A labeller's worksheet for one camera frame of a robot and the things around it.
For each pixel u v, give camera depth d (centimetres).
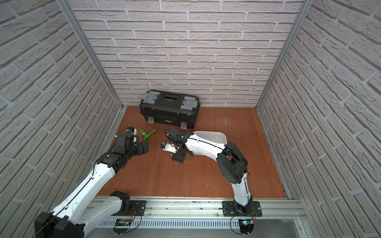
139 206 75
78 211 42
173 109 98
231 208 74
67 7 70
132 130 71
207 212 74
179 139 64
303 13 71
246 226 70
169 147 78
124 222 73
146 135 99
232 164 48
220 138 97
